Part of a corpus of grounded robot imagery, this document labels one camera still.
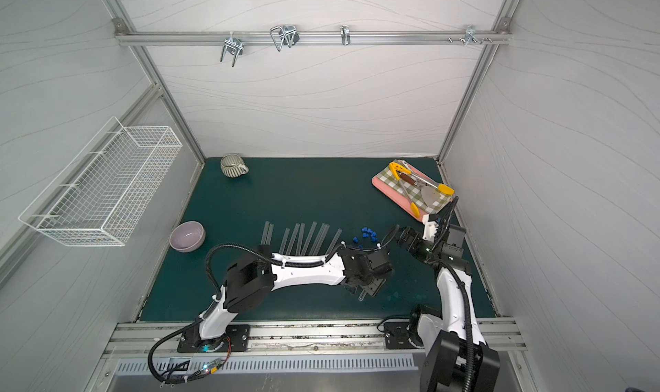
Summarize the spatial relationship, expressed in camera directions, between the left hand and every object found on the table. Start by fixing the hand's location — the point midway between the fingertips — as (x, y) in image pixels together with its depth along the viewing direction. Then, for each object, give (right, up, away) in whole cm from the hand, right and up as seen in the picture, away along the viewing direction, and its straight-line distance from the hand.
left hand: (376, 282), depth 82 cm
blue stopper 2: (-6, +11, +11) cm, 17 cm away
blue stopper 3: (-8, +16, -15) cm, 23 cm away
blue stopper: (+1, +11, +12) cm, 16 cm away
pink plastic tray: (+12, +27, +26) cm, 39 cm away
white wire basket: (-77, +29, -14) cm, 83 cm away
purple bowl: (-68, +13, +11) cm, 70 cm away
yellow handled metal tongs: (+15, +38, +33) cm, 52 cm away
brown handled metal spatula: (+27, +28, +25) cm, 46 cm away
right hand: (+9, +14, +2) cm, 17 cm away
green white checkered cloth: (+21, +28, +26) cm, 43 cm away
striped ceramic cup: (-58, +39, +27) cm, 75 cm away
